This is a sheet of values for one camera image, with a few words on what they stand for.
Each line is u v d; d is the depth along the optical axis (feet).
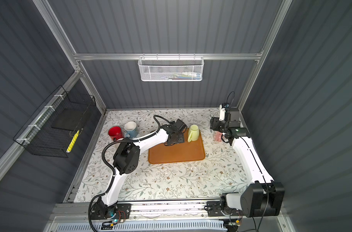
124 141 1.87
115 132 3.26
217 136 3.05
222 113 2.37
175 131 2.44
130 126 3.33
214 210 2.41
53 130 2.37
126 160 1.86
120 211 2.38
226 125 1.96
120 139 3.04
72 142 2.24
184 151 3.18
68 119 2.48
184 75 3.01
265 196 1.26
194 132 3.12
